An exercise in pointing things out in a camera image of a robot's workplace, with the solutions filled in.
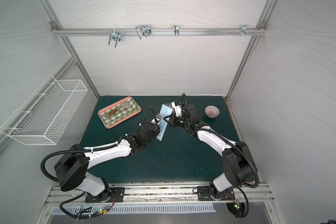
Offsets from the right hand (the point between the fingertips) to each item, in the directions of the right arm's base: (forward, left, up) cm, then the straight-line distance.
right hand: (163, 118), depth 82 cm
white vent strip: (-45, +44, -20) cm, 66 cm away
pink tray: (+26, +45, -18) cm, 55 cm away
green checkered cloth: (+15, +42, -19) cm, 48 cm away
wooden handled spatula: (+26, +35, -18) cm, 47 cm away
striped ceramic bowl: (+22, -35, -18) cm, 45 cm away
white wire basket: (-10, +57, +12) cm, 60 cm away
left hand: (-1, +6, -3) cm, 7 cm away
